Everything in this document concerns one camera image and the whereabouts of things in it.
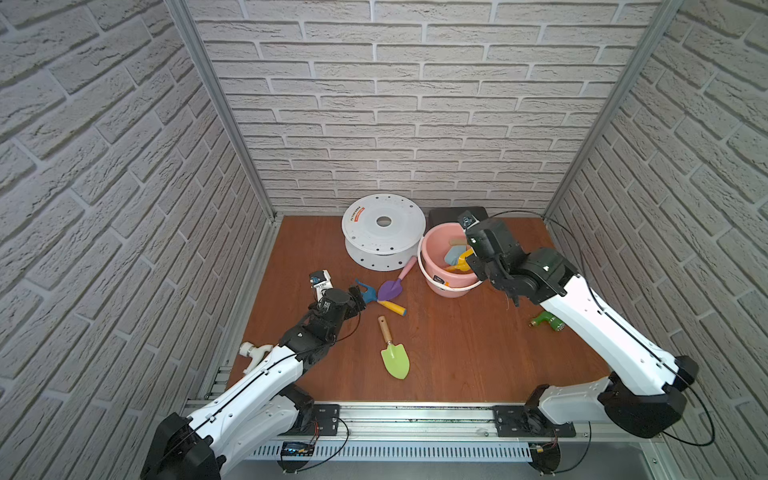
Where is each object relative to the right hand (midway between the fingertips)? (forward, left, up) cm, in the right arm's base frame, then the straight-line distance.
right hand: (491, 244), depth 70 cm
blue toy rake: (+5, +31, -31) cm, 45 cm away
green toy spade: (-14, +25, -32) cm, 43 cm away
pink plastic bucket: (+5, +12, -14) cm, 20 cm away
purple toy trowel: (+7, +24, -31) cm, 40 cm away
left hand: (+1, +39, -17) cm, 42 cm away
